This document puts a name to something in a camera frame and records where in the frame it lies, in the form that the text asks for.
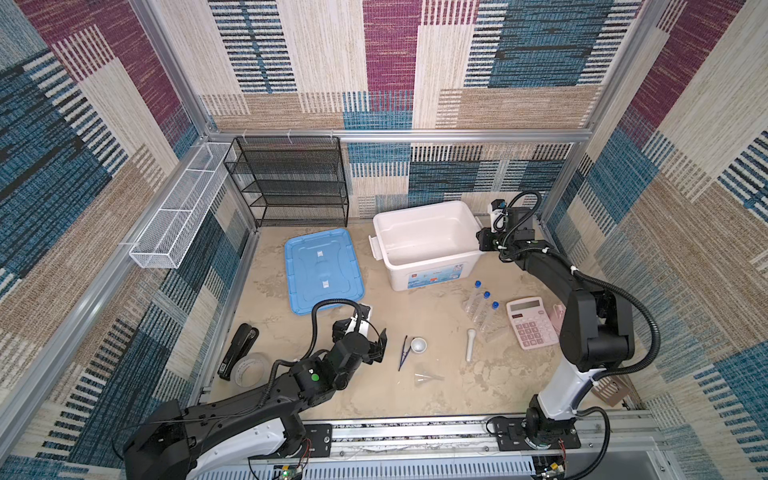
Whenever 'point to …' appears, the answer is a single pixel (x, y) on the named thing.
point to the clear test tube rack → (488, 320)
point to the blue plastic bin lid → (322, 266)
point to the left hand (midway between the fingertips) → (371, 323)
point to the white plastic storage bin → (427, 246)
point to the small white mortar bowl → (419, 345)
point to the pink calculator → (532, 322)
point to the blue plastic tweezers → (402, 358)
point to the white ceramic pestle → (471, 332)
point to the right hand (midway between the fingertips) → (480, 236)
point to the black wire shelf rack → (291, 181)
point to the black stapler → (240, 346)
